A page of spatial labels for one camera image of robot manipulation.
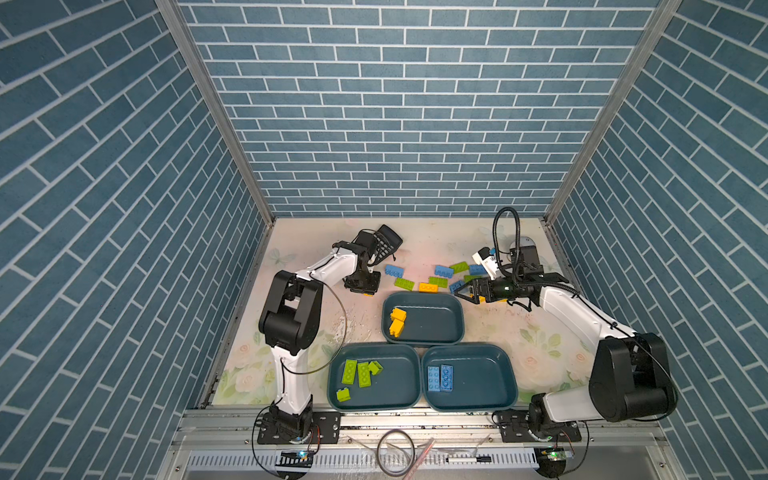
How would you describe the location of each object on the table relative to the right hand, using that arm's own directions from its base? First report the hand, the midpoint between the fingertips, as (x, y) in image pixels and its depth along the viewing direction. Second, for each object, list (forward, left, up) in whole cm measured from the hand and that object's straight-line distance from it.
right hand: (464, 287), depth 84 cm
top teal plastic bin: (-3, +11, -14) cm, 18 cm away
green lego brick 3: (-22, +27, -13) cm, 37 cm away
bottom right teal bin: (-20, -7, -15) cm, 25 cm away
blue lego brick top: (+12, +22, -11) cm, 27 cm away
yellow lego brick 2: (-4, +19, -11) cm, 22 cm away
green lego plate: (-22, +31, -13) cm, 40 cm away
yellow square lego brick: (-9, +19, -11) cm, 24 cm away
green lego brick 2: (+10, +5, -14) cm, 18 cm away
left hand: (+4, +28, -10) cm, 30 cm away
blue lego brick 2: (+13, +5, -11) cm, 18 cm away
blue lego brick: (-21, +4, -13) cm, 25 cm away
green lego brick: (+9, +18, -14) cm, 24 cm away
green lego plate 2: (+17, -2, -13) cm, 21 cm away
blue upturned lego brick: (-22, +8, -13) cm, 26 cm away
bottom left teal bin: (-24, +17, -14) cm, 33 cm away
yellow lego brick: (+8, +10, -13) cm, 18 cm away
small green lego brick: (-21, +24, -11) cm, 33 cm away
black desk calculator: (+24, +25, -11) cm, 37 cm away
